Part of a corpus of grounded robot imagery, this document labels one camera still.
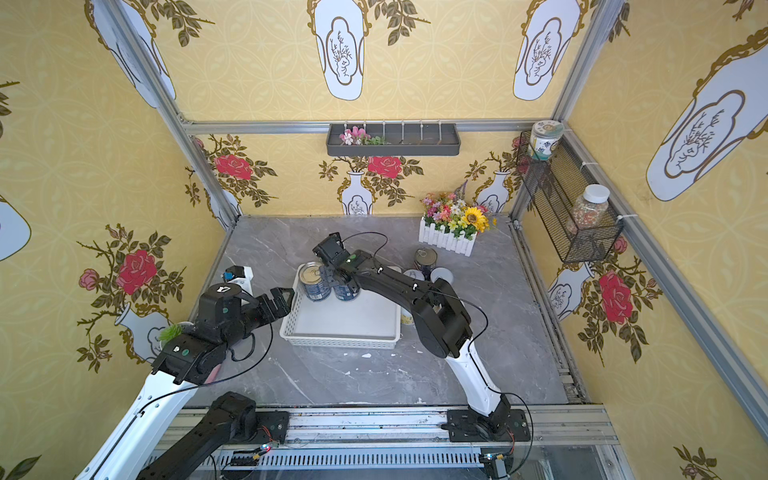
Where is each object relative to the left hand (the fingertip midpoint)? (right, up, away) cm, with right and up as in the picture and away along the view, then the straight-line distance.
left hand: (269, 295), depth 75 cm
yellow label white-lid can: (+35, -9, +14) cm, 39 cm away
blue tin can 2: (+16, -3, +18) cm, 25 cm away
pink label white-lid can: (+47, +3, +23) cm, 53 cm away
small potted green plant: (-28, -11, +4) cm, 30 cm away
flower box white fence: (+50, +19, +24) cm, 59 cm away
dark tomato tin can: (+42, +8, +21) cm, 47 cm away
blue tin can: (+7, +1, +16) cm, 17 cm away
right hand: (+17, +7, +21) cm, 28 cm away
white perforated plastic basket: (+24, -11, +18) cm, 32 cm away
